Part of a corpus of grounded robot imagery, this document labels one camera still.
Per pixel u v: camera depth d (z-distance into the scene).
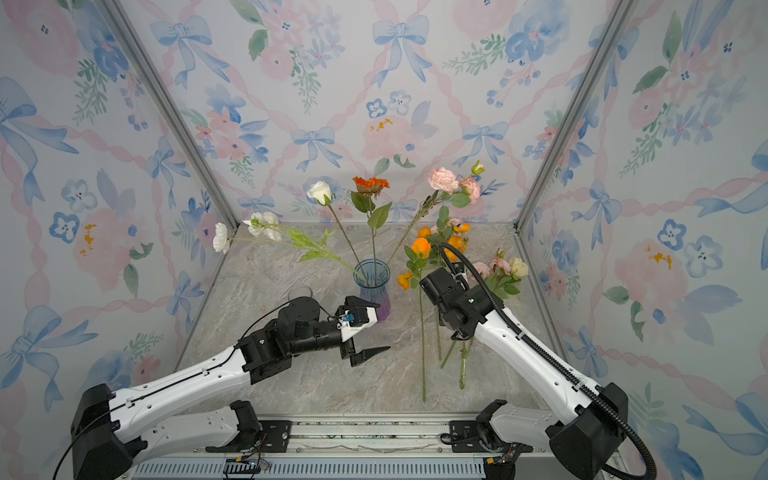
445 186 0.69
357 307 0.54
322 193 0.70
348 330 0.55
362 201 0.78
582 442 0.37
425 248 0.95
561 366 0.42
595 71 0.78
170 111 0.86
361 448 0.73
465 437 0.74
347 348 0.59
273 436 0.75
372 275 0.84
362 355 0.59
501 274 1.01
